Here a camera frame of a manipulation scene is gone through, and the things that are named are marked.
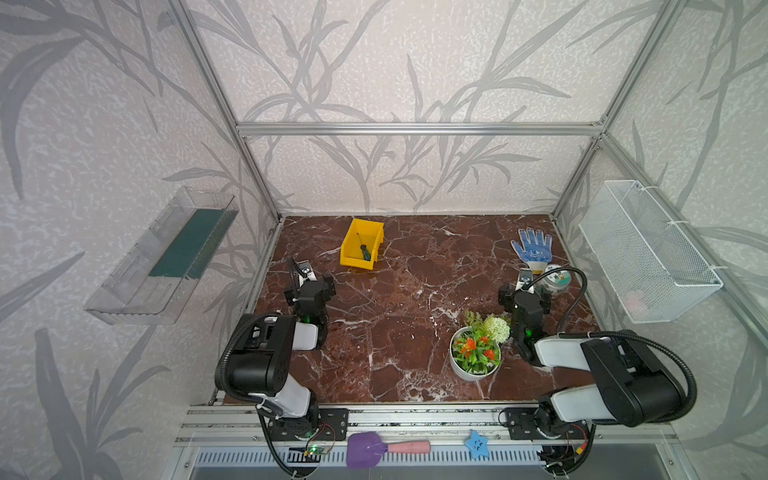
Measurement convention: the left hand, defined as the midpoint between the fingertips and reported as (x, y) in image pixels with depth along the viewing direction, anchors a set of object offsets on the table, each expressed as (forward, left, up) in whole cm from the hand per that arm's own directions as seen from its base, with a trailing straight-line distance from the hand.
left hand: (312, 267), depth 93 cm
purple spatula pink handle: (-46, -21, -7) cm, 51 cm away
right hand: (-3, -67, +1) cm, 67 cm away
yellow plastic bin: (+21, -12, -8) cm, 26 cm away
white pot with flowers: (-28, -46, +9) cm, 54 cm away
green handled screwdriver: (+15, -14, -9) cm, 22 cm away
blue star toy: (-45, -47, -7) cm, 66 cm away
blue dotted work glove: (+14, -78, -8) cm, 80 cm away
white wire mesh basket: (-17, -82, +25) cm, 88 cm away
